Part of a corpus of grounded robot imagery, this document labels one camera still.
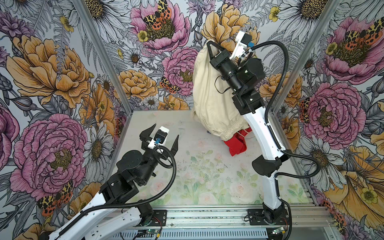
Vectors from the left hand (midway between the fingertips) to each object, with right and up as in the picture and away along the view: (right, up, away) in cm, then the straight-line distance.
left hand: (165, 134), depth 60 cm
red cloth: (+36, -8, +29) cm, 47 cm away
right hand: (+15, +31, -7) cm, 35 cm away
